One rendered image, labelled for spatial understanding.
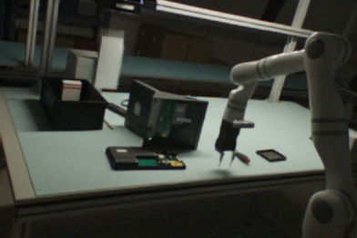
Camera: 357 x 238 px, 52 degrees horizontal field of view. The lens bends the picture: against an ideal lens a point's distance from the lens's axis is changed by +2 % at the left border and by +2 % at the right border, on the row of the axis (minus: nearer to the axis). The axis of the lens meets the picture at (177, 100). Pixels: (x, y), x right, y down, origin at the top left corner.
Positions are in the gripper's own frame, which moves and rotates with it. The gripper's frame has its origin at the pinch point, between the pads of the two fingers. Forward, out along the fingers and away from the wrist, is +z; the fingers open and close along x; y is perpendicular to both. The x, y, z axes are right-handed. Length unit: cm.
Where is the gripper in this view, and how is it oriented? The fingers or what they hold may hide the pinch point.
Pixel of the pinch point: (224, 167)
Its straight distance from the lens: 137.9
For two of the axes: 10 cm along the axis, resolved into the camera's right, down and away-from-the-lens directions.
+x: -8.5, -0.3, -5.3
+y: -4.9, -3.5, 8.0
